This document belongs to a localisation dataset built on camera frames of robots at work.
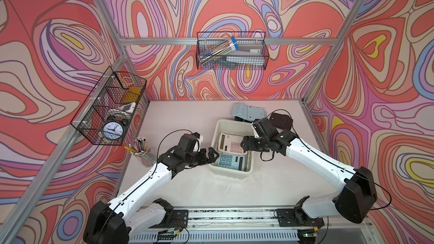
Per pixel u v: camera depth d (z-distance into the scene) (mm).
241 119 1056
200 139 750
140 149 834
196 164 702
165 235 722
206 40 879
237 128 933
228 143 929
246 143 736
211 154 702
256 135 663
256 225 729
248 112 1078
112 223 383
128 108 734
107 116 712
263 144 612
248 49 882
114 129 678
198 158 690
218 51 796
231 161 885
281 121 1048
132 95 784
